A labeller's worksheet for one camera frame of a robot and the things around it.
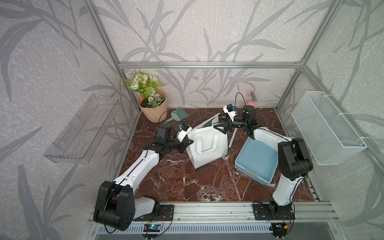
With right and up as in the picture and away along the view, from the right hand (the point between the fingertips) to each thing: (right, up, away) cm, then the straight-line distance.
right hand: (215, 121), depth 86 cm
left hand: (-14, -11, -4) cm, 18 cm away
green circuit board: (-32, -51, -15) cm, 62 cm away
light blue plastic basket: (+27, -24, +5) cm, 36 cm away
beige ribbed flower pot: (-39, +4, +18) cm, 43 cm away
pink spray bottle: (+29, +13, +22) cm, 39 cm away
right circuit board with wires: (+30, -53, -13) cm, 62 cm away
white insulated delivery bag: (-4, -13, -2) cm, 13 cm away
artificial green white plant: (-43, +23, +8) cm, 49 cm away
